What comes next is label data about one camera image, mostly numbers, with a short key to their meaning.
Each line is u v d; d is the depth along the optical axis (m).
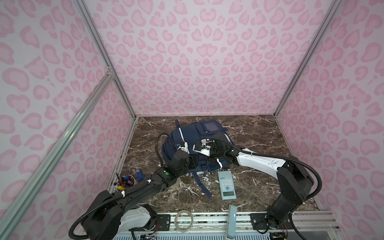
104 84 0.83
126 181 0.73
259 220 0.74
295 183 0.45
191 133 0.95
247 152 0.59
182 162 0.63
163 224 0.73
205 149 0.72
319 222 0.73
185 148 0.74
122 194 0.44
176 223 0.75
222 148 0.67
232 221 0.74
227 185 0.84
